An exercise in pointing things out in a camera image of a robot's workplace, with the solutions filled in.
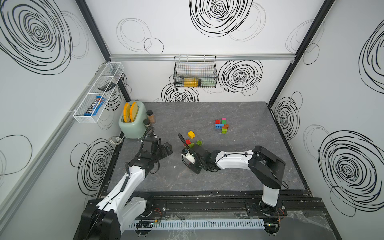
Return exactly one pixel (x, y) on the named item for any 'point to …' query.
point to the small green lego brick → (224, 131)
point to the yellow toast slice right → (133, 111)
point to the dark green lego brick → (224, 122)
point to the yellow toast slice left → (126, 112)
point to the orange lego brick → (226, 127)
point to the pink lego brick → (224, 119)
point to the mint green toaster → (137, 129)
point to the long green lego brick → (192, 145)
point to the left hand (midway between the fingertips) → (165, 148)
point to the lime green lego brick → (198, 142)
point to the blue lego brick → (219, 126)
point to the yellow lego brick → (191, 134)
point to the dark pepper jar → (146, 122)
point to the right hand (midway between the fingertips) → (191, 163)
